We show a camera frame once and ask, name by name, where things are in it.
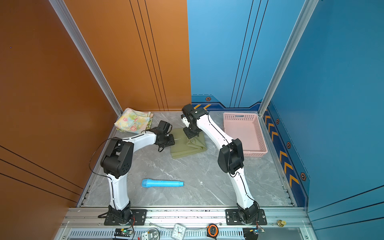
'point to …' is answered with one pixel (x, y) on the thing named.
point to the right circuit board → (250, 233)
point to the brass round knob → (281, 223)
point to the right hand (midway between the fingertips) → (190, 134)
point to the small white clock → (178, 232)
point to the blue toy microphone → (148, 182)
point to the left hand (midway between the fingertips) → (173, 141)
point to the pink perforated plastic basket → (247, 128)
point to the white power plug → (153, 233)
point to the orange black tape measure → (212, 230)
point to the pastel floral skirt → (134, 121)
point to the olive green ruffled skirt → (183, 146)
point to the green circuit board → (122, 232)
